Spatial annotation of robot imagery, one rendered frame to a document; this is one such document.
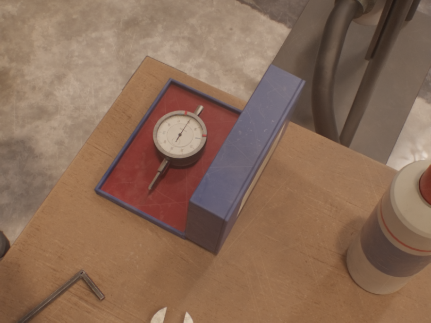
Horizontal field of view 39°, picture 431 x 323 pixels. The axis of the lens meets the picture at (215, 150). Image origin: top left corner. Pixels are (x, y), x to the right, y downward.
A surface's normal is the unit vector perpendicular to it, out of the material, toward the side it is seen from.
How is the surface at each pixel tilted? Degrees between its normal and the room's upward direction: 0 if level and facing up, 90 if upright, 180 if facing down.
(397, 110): 0
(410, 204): 42
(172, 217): 0
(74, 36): 0
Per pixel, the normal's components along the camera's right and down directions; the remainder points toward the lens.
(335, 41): 0.06, 0.07
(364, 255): -0.92, 0.36
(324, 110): 0.02, 0.42
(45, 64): 0.00, -0.45
